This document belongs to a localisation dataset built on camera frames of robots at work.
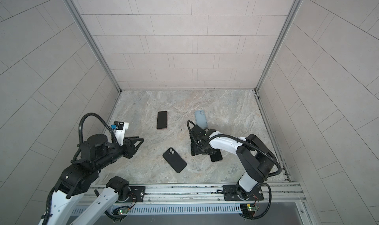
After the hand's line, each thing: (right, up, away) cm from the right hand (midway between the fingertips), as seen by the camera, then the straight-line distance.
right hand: (197, 154), depth 86 cm
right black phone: (+11, -1, -1) cm, 11 cm away
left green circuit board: (-33, -18, -21) cm, 43 cm away
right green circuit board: (+24, -20, -18) cm, 36 cm away
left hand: (-23, +15, -22) cm, 35 cm away
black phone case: (-13, -2, -3) cm, 14 cm away
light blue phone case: (+3, +18, +14) cm, 23 cm away
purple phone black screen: (-24, +18, +14) cm, 33 cm away
